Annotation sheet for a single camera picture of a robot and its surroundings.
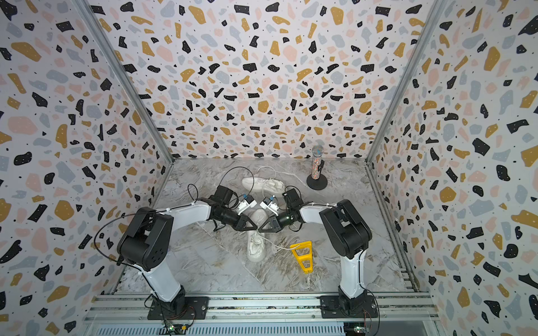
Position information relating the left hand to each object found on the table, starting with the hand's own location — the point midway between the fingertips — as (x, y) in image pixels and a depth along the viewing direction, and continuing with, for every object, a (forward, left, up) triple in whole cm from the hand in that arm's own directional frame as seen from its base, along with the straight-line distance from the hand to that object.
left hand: (256, 227), depth 87 cm
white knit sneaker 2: (+24, 0, -1) cm, 24 cm away
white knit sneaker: (+7, 0, -4) cm, 8 cm away
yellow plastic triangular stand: (-10, -21, -8) cm, 25 cm away
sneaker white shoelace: (-6, 0, -3) cm, 7 cm away
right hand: (-1, -2, -1) cm, 3 cm away
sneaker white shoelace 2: (+25, -7, -1) cm, 26 cm away
